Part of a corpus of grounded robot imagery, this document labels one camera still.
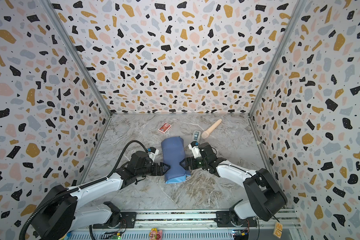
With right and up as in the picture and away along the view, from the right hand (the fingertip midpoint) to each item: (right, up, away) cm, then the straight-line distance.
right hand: (183, 159), depth 85 cm
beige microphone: (+15, +14, +21) cm, 29 cm away
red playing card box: (-15, +18, +27) cm, 36 cm away
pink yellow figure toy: (-12, -30, -18) cm, 37 cm away
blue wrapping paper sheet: (-6, +2, +6) cm, 9 cm away
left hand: (-9, -2, -3) cm, 10 cm away
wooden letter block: (+46, -31, -14) cm, 57 cm away
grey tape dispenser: (+8, +13, +18) cm, 24 cm away
